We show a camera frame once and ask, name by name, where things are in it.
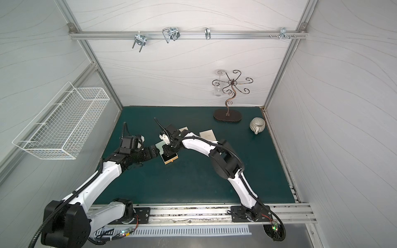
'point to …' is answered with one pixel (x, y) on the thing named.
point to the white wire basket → (60, 130)
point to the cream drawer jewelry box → (208, 134)
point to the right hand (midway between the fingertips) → (165, 151)
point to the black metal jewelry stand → (227, 115)
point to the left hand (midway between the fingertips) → (154, 153)
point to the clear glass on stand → (218, 87)
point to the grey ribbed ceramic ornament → (257, 124)
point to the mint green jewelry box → (166, 159)
